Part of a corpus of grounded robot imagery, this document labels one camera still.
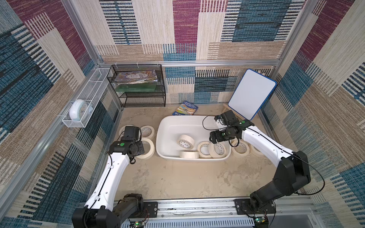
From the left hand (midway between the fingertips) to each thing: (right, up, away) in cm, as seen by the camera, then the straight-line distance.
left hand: (136, 148), depth 80 cm
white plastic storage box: (+16, +9, +29) cm, 34 cm away
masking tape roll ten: (+48, -4, +14) cm, 51 cm away
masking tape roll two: (0, +7, +25) cm, 26 cm away
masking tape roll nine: (+39, -4, +15) cm, 42 cm away
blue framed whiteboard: (+70, +33, +12) cm, 78 cm away
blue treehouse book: (+28, +24, +35) cm, 51 cm away
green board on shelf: (-5, +37, +14) cm, 40 cm away
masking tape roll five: (+5, -3, -4) cm, 7 cm away
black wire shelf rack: (-10, +32, +39) cm, 52 cm away
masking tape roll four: (+64, -4, +14) cm, 66 cm away
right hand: (+45, +6, +7) cm, 46 cm away
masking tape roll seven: (+27, +2, +8) cm, 29 cm away
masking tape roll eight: (+29, -5, +5) cm, 30 cm away
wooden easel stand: (+62, +22, +25) cm, 70 cm away
